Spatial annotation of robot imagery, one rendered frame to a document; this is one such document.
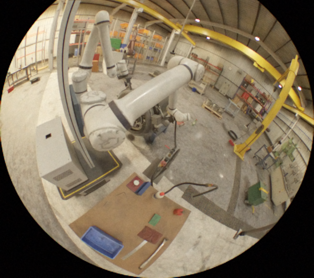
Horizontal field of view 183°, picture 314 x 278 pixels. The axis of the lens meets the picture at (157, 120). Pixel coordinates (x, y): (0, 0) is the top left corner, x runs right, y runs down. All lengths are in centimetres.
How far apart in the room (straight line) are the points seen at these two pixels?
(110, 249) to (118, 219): 36
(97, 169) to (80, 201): 62
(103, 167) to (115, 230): 74
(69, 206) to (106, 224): 77
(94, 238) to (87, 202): 63
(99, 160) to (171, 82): 118
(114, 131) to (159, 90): 25
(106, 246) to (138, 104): 119
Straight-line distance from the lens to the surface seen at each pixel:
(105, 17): 94
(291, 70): 429
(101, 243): 115
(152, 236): 112
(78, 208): 165
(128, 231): 108
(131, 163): 167
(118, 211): 105
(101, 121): 39
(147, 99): 41
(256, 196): 303
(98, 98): 50
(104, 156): 135
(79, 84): 94
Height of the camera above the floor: 151
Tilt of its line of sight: 37 degrees down
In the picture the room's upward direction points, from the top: 23 degrees clockwise
